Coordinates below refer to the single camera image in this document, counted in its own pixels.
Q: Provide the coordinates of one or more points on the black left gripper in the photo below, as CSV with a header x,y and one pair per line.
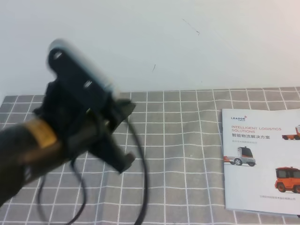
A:
x,y
81,129

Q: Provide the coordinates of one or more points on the white product brochure book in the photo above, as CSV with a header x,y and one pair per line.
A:
x,y
261,152

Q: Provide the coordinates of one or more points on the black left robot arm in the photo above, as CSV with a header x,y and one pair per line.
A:
x,y
27,151

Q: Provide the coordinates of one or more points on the grey grid tablecloth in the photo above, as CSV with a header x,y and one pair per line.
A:
x,y
181,134

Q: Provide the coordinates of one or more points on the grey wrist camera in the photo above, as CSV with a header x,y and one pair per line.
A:
x,y
75,70

